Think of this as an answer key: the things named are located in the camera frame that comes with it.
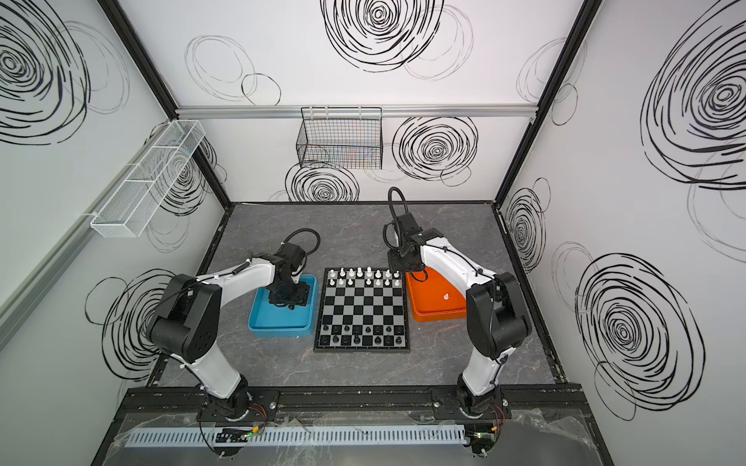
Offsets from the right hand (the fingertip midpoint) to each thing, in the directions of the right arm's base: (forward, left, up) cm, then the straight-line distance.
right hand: (394, 265), depth 90 cm
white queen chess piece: (+1, +8, -6) cm, 10 cm away
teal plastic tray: (-15, +38, -10) cm, 42 cm away
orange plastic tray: (-6, -13, -10) cm, 17 cm away
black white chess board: (-12, +10, -8) cm, 17 cm away
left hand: (-7, +30, -9) cm, 33 cm away
